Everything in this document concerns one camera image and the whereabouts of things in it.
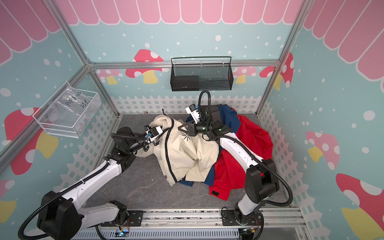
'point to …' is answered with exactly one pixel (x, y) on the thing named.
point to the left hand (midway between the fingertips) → (167, 126)
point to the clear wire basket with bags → (68, 115)
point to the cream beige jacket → (180, 156)
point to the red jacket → (229, 175)
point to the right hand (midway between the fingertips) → (179, 128)
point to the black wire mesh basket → (201, 73)
